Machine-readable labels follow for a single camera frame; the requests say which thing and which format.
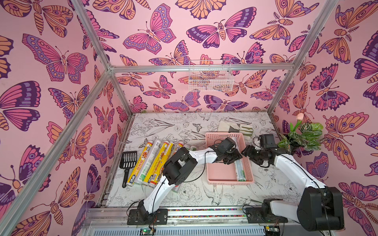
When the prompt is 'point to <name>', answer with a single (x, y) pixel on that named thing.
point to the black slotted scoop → (128, 161)
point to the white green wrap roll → (239, 165)
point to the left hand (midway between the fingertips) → (244, 159)
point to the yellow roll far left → (139, 163)
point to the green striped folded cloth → (246, 130)
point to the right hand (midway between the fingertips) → (243, 154)
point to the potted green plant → (307, 135)
